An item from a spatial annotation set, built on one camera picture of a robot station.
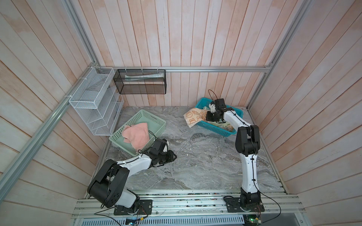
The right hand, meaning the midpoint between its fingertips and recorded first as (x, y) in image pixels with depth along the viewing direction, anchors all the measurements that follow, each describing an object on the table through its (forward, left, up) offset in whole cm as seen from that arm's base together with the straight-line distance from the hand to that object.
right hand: (205, 116), depth 106 cm
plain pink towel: (-18, +49, 0) cm, 52 cm away
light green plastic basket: (-7, +38, -3) cm, 39 cm away
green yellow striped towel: (-6, -10, -2) cm, 12 cm away
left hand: (-34, +22, -3) cm, 41 cm away
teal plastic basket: (-10, -12, -2) cm, 16 cm away
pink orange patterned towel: (-4, +9, +5) cm, 11 cm away
